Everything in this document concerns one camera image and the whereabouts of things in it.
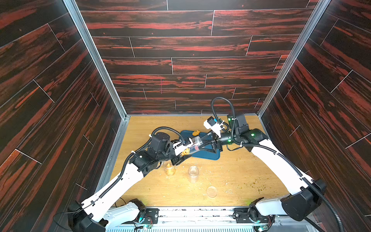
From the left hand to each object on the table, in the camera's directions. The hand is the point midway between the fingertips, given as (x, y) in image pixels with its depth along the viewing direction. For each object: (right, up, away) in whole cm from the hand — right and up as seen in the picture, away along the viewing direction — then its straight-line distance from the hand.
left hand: (187, 149), depth 71 cm
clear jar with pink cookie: (+4, +3, -6) cm, 7 cm away
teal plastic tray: (+7, -1, -8) cm, 11 cm away
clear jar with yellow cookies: (-11, -13, +13) cm, 21 cm away
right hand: (+7, +4, -1) cm, 8 cm away
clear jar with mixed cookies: (+3, -14, +8) cm, 16 cm away
